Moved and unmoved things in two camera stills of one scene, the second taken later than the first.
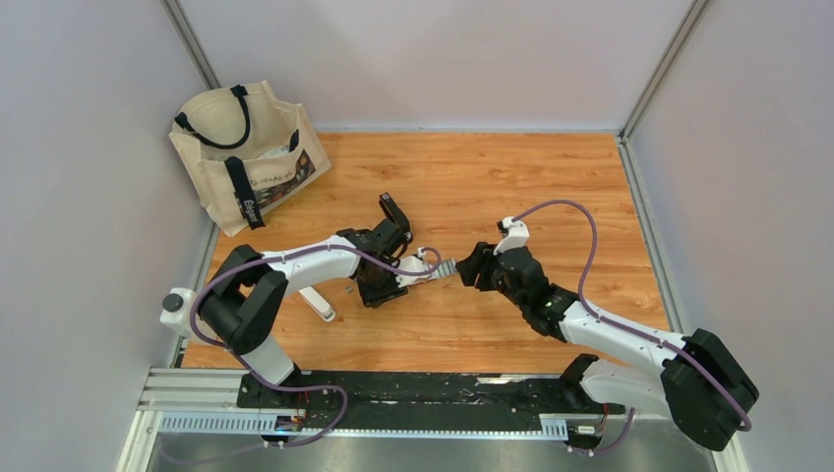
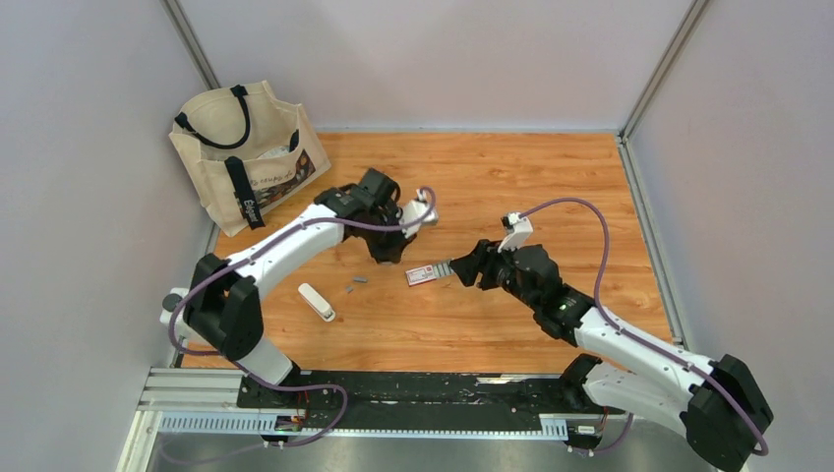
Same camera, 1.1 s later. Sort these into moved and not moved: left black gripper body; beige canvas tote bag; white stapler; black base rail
Moved: left black gripper body
Not moved: beige canvas tote bag; white stapler; black base rail
